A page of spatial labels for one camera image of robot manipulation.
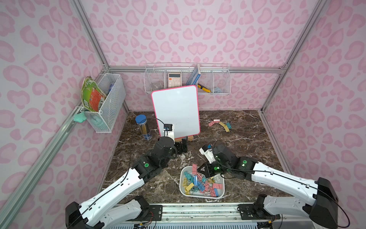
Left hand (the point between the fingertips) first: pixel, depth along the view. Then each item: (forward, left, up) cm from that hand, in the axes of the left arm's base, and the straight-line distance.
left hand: (178, 134), depth 72 cm
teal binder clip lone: (-12, -4, -23) cm, 27 cm away
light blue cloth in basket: (+39, -25, -4) cm, 47 cm away
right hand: (-15, -9, -11) cm, 21 cm away
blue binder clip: (-21, -20, -26) cm, 39 cm away
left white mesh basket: (+6, +38, +5) cm, 38 cm away
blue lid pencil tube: (+20, +26, -12) cm, 35 cm away
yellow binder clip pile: (-19, -5, -22) cm, 29 cm away
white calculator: (+41, +5, +4) cm, 42 cm away
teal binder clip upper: (+26, -35, -26) cm, 51 cm away
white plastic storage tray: (-17, -8, -23) cm, 30 cm away
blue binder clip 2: (-18, -11, -23) cm, 32 cm away
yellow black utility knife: (+38, -17, -2) cm, 42 cm away
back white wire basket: (+47, -20, +1) cm, 51 cm away
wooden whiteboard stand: (+13, -5, -23) cm, 27 cm away
